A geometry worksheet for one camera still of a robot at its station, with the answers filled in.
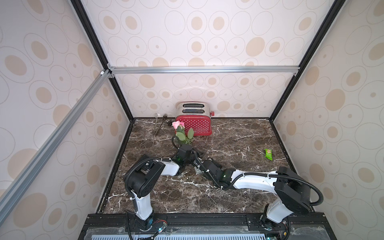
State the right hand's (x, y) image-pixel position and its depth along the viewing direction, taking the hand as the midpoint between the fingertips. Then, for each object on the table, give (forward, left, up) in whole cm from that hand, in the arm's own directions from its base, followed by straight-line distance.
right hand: (214, 161), depth 88 cm
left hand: (+5, +2, +3) cm, 6 cm away
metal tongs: (+31, +42, -5) cm, 53 cm away
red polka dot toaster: (+26, +12, +13) cm, 32 cm away
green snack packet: (+12, -37, -7) cm, 39 cm away
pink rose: (+17, +24, +14) cm, 32 cm away
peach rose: (+10, +17, +8) cm, 22 cm away
